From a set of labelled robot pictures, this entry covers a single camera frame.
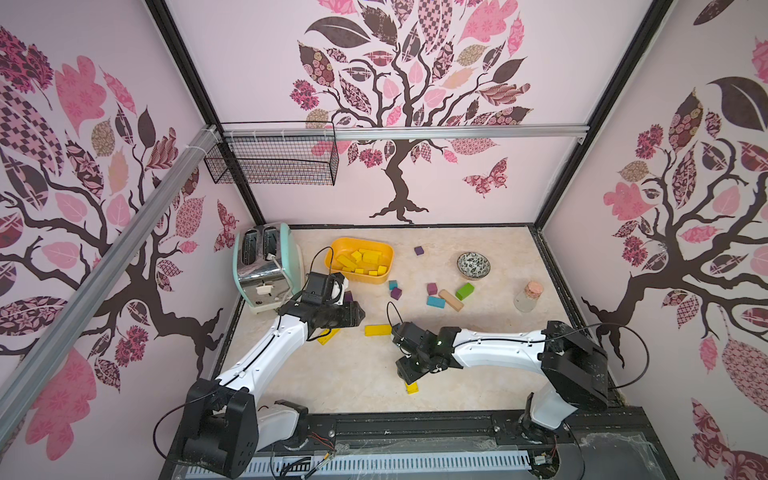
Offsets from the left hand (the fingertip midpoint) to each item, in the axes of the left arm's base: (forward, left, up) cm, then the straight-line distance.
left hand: (358, 321), depth 84 cm
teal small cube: (+18, -10, -9) cm, 23 cm away
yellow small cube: (+23, -7, -6) cm, 24 cm away
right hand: (-11, -13, -8) cm, 19 cm away
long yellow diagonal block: (-8, +6, +8) cm, 13 cm away
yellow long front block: (-16, -15, -8) cm, 24 cm away
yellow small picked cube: (+23, +2, -7) cm, 24 cm away
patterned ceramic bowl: (+26, -40, -8) cm, 48 cm away
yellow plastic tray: (+31, +8, -8) cm, 33 cm away
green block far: (+15, -35, -9) cm, 40 cm away
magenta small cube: (+16, -24, -8) cm, 30 cm away
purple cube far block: (+35, -21, -10) cm, 42 cm away
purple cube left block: (+13, +5, -8) cm, 16 cm away
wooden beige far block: (+11, -31, -9) cm, 34 cm away
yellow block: (+31, -2, -8) cm, 32 cm away
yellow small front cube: (+21, -3, -6) cm, 22 cm away
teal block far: (+11, -25, -9) cm, 29 cm away
